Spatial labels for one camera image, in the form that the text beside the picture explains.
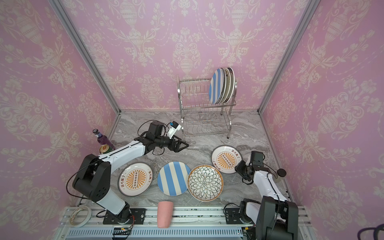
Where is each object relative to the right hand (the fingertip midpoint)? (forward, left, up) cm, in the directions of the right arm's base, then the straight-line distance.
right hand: (238, 167), depth 89 cm
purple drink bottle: (+15, +80, +13) cm, 82 cm away
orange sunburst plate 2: (-4, +61, 0) cm, 61 cm away
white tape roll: (-20, +87, +1) cm, 89 cm away
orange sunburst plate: (+7, +7, -2) cm, 10 cm away
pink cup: (-23, +41, +4) cm, 47 cm away
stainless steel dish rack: (+44, +21, -1) cm, 48 cm away
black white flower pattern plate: (-8, +20, -1) cm, 22 cm away
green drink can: (+11, +78, +10) cm, 80 cm away
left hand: (+10, +31, +14) cm, 36 cm away
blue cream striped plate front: (-5, +39, -1) cm, 40 cm away
